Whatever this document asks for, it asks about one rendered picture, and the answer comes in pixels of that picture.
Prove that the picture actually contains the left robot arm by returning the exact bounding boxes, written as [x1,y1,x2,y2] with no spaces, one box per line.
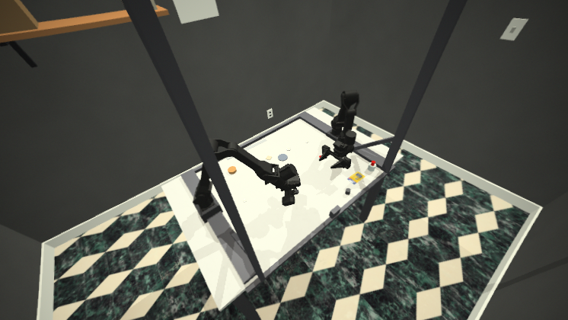
[193,139,301,211]

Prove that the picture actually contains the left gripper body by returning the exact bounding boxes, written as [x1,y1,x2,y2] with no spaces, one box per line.
[276,181,295,206]

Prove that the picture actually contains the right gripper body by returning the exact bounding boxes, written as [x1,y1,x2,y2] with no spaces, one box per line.
[322,145,351,169]

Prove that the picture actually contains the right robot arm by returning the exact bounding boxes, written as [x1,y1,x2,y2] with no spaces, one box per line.
[330,90,359,155]

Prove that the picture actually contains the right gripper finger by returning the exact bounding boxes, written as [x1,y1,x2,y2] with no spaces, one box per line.
[319,149,327,161]
[330,158,346,168]

